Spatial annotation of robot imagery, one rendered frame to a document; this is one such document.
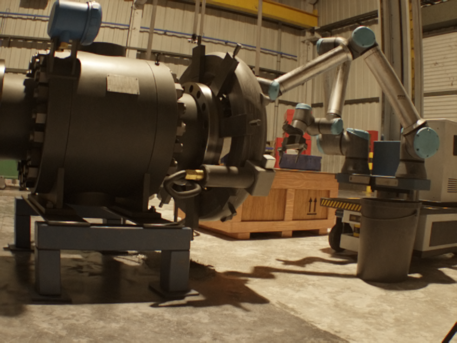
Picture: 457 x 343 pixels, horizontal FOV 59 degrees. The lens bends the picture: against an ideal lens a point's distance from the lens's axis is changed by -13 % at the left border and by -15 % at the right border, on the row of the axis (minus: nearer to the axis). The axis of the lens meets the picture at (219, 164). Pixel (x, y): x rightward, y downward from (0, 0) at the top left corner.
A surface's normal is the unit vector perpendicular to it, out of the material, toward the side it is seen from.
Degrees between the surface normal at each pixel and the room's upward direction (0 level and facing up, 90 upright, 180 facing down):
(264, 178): 112
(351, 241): 90
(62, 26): 124
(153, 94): 68
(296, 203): 90
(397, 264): 93
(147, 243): 90
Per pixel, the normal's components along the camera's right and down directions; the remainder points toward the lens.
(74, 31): 0.29, 0.78
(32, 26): 0.44, 0.04
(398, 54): -0.89, -0.07
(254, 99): 0.53, -0.33
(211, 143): 0.50, 0.23
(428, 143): -0.07, 0.07
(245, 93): -0.03, -0.33
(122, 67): 0.42, -0.69
